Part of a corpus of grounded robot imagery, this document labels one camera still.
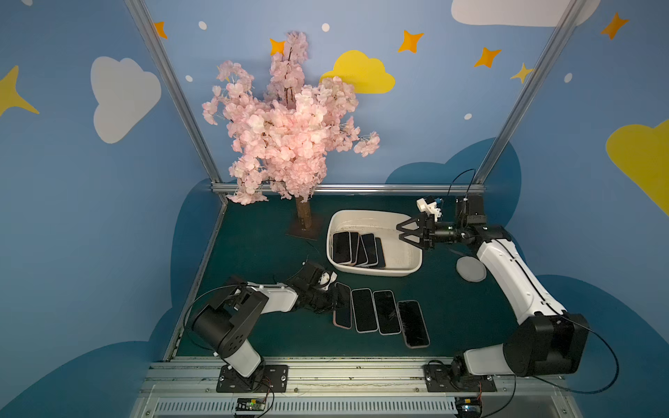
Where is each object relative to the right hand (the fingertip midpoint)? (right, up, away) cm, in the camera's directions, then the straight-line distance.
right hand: (402, 231), depth 74 cm
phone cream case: (-17, -8, +31) cm, 36 cm away
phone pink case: (-17, -28, +11) cm, 35 cm away
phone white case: (-9, -29, +17) cm, 35 cm away
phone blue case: (-2, -10, +27) cm, 29 cm away
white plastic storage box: (+7, -12, +27) cm, 31 cm away
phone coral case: (-5, -9, +27) cm, 29 cm away
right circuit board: (+19, -50, -1) cm, 54 cm away
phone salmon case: (-12, -4, +28) cm, 31 cm away
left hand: (-15, -25, +13) cm, 32 cm away
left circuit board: (-44, -49, -2) cm, 66 cm away
